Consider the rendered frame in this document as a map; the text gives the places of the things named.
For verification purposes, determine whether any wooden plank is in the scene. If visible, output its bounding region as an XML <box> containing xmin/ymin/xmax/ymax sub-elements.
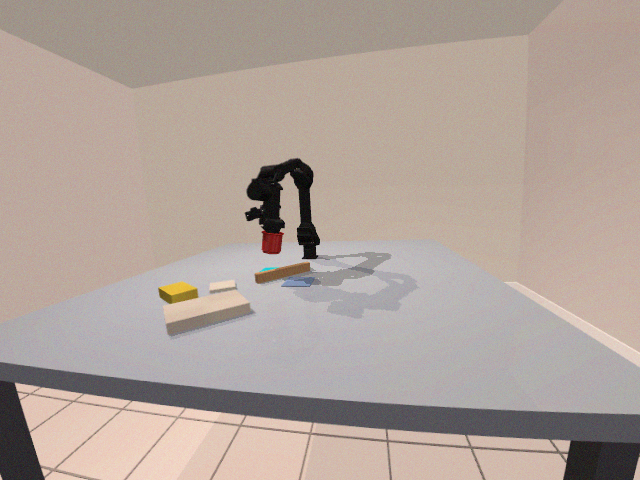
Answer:
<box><xmin>254</xmin><ymin>262</ymin><xmax>310</xmax><ymax>284</ymax></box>

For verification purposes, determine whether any beige rectangular block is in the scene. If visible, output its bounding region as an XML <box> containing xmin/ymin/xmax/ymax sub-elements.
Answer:
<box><xmin>163</xmin><ymin>290</ymin><xmax>250</xmax><ymax>335</ymax></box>

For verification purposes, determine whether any red cup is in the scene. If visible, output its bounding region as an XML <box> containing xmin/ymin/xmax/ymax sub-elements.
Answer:
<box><xmin>262</xmin><ymin>231</ymin><xmax>284</xmax><ymax>254</ymax></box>

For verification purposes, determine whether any yellow rectangular block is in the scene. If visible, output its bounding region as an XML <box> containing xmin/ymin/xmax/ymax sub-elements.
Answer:
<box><xmin>158</xmin><ymin>281</ymin><xmax>199</xmax><ymax>304</ymax></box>

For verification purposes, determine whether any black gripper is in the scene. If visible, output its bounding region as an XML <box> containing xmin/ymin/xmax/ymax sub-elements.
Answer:
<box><xmin>259</xmin><ymin>202</ymin><xmax>285</xmax><ymax>234</ymax></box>

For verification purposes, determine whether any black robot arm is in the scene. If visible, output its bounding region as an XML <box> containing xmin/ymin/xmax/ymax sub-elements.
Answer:
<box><xmin>244</xmin><ymin>158</ymin><xmax>320</xmax><ymax>259</ymax></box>

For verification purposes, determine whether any beige flat rectangular slab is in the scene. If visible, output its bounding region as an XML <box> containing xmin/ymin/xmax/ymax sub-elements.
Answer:
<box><xmin>209</xmin><ymin>280</ymin><xmax>236</xmax><ymax>293</ymax></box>

